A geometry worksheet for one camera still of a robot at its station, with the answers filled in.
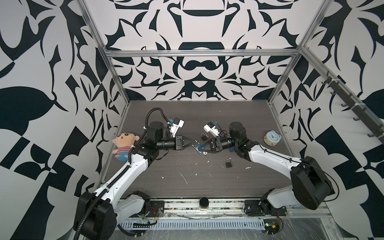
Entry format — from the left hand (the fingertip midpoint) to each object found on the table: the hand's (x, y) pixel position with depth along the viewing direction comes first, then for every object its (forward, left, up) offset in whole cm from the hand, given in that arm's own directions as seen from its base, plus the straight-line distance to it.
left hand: (196, 141), depth 70 cm
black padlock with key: (+17, -7, -24) cm, 30 cm away
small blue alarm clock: (+13, -49, -22) cm, 56 cm away
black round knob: (-23, -3, -15) cm, 27 cm away
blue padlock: (-5, -15, +1) cm, 16 cm away
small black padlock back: (-1, -20, -25) cm, 32 cm away
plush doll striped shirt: (+12, +42, -18) cm, 47 cm away
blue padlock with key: (-3, -2, -1) cm, 4 cm away
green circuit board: (-32, -35, -26) cm, 54 cm away
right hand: (-5, -2, -2) cm, 6 cm away
